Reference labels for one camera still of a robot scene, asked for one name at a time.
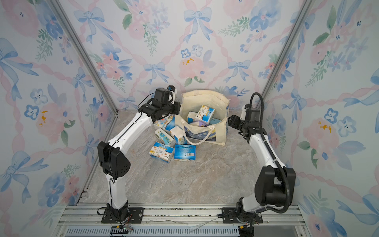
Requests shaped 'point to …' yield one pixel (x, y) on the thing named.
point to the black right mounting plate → (229, 216)
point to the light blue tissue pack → (214, 120)
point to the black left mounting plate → (135, 216)
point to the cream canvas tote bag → (193, 133)
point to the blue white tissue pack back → (177, 133)
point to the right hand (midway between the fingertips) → (234, 118)
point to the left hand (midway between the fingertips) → (181, 104)
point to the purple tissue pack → (203, 124)
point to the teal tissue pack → (166, 138)
